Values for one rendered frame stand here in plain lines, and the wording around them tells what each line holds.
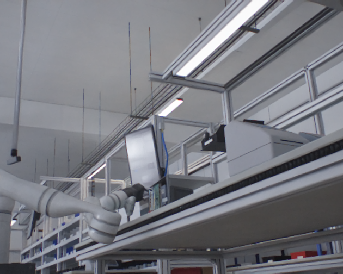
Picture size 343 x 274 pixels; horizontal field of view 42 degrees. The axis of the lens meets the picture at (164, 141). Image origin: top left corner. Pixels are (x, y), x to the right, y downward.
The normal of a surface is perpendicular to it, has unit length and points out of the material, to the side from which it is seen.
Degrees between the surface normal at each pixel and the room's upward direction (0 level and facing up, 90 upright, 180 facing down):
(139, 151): 101
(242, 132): 90
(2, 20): 180
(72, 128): 90
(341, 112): 90
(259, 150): 90
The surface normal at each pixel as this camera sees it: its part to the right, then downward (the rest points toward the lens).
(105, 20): 0.04, 0.94
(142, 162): -0.61, -0.04
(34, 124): 0.44, -0.31
